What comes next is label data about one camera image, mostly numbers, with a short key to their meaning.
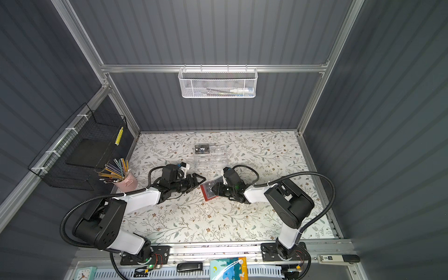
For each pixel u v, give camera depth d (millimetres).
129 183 883
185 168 853
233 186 723
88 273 681
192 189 843
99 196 469
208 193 912
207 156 1053
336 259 691
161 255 723
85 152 765
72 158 700
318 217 502
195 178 811
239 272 693
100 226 443
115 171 886
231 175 743
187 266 679
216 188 851
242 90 900
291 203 482
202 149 994
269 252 728
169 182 714
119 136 829
